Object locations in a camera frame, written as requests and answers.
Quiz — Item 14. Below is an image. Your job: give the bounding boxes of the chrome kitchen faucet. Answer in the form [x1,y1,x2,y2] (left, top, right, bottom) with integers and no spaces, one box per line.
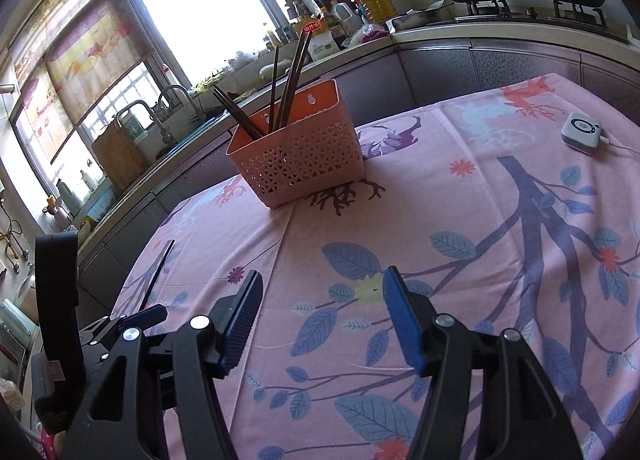
[114,99,176,147]
[157,84,206,122]

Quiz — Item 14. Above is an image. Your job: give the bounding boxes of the grey kitchen cabinets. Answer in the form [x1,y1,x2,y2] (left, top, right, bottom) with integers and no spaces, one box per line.
[77,26,639,321]

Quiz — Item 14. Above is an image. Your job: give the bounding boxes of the lone black chopstick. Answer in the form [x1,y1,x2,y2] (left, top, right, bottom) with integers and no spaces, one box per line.
[138,240,175,311]

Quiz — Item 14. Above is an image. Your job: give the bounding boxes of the wooden cutting board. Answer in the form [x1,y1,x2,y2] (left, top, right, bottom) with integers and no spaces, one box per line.
[91,122,149,193]

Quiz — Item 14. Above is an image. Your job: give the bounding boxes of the pink floral tablecloth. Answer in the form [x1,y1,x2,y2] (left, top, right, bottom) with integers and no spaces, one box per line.
[113,74,639,459]

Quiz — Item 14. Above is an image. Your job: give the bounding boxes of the orange plastic utensil basket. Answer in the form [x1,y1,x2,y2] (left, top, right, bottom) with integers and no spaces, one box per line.
[227,79,366,209]

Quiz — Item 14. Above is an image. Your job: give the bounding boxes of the patterned roller blind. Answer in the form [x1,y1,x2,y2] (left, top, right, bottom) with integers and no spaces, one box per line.
[44,0,152,126]

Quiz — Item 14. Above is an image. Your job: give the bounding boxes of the small white grey device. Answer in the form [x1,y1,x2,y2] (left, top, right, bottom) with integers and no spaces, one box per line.
[561,113,604,157]

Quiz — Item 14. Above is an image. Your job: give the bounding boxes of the white food package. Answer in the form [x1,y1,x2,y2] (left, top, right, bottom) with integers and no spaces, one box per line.
[307,30,340,61]

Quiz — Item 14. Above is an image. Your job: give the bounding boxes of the white plastic jug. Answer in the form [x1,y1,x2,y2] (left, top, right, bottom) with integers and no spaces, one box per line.
[331,0,362,36]

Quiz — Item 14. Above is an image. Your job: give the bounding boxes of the yellow cooking oil bottle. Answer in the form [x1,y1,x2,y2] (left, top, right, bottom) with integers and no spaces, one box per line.
[358,0,398,25]

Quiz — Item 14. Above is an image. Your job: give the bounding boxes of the steel tray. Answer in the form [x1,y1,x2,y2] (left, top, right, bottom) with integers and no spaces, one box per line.
[386,0,454,33]

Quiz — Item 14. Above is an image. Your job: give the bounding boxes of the gas stove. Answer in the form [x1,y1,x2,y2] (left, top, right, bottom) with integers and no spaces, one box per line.
[454,0,628,42]

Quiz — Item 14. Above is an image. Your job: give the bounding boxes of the white cable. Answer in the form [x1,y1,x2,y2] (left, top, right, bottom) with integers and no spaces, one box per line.
[602,136,640,157]

